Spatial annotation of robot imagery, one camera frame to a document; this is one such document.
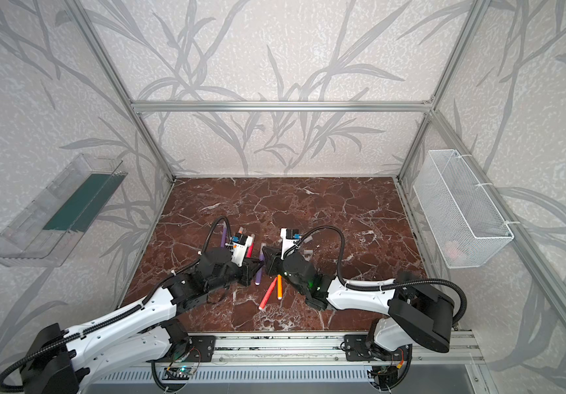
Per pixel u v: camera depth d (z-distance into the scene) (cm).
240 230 103
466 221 61
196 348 72
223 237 98
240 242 68
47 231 64
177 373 72
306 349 75
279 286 86
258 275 77
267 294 84
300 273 58
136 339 58
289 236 68
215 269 59
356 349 74
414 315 42
